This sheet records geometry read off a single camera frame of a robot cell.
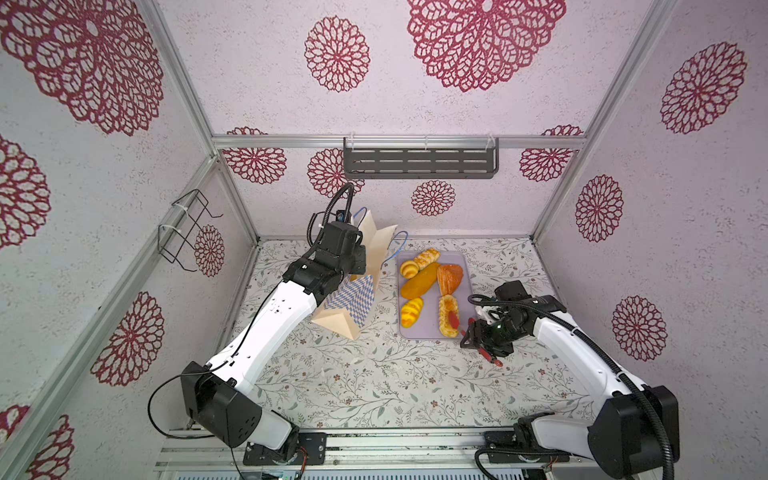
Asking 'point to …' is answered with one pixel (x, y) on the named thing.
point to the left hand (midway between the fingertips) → (352, 255)
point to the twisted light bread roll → (427, 258)
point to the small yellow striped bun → (411, 312)
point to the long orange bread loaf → (420, 282)
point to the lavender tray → (435, 294)
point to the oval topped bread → (447, 304)
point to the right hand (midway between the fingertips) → (470, 343)
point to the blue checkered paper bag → (350, 309)
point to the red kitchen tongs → (454, 324)
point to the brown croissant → (449, 277)
